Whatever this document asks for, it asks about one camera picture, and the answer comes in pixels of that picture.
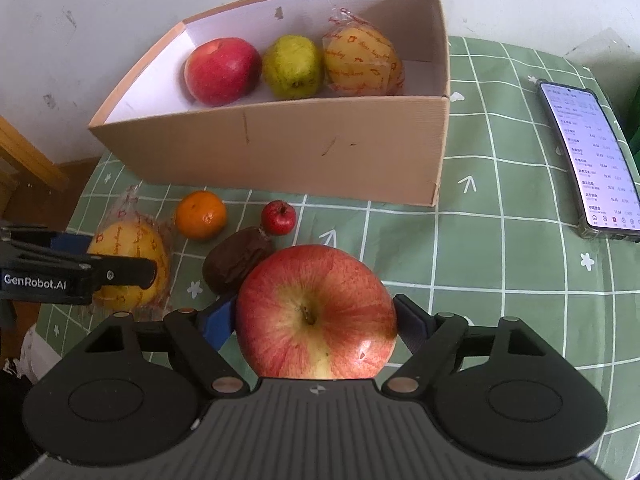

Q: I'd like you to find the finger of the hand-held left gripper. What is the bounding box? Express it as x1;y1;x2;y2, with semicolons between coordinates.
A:
92;257;158;291
0;226;106;262

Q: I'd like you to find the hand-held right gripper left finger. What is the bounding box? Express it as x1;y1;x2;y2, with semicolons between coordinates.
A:
62;294;251;398

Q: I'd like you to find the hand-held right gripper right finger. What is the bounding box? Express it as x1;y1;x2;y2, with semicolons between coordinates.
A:
382;294;576;396

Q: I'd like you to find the yellow fruit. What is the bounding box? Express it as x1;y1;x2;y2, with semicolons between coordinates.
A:
321;8;405;97
82;185;173;321

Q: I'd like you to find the dark brown dried fruit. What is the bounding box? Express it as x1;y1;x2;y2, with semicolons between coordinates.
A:
202;226;276;296

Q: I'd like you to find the orange tangerine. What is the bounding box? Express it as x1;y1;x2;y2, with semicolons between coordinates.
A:
174;190;228;241

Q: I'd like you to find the red apple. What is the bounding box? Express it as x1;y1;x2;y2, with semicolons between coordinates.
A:
183;37;263;107
235;245;399;380

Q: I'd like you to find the small red hawthorn berry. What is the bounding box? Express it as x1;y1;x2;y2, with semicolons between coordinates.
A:
261;200;297;236

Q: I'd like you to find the cardboard box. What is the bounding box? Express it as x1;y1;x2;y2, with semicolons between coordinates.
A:
88;0;451;207

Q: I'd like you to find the green pear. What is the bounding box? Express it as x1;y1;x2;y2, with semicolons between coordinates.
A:
262;35;325;101

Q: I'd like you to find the light wooden furniture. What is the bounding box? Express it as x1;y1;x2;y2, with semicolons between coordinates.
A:
0;115;70;213

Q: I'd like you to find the green checkered tablecloth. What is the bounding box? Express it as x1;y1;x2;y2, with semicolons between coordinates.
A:
37;35;640;466

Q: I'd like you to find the dark clothing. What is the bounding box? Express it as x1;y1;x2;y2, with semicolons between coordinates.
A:
0;355;38;476

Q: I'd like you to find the smartphone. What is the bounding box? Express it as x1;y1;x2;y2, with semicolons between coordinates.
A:
535;78;640;243

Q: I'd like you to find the green cloth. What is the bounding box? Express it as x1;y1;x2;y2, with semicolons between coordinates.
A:
622;90;640;158

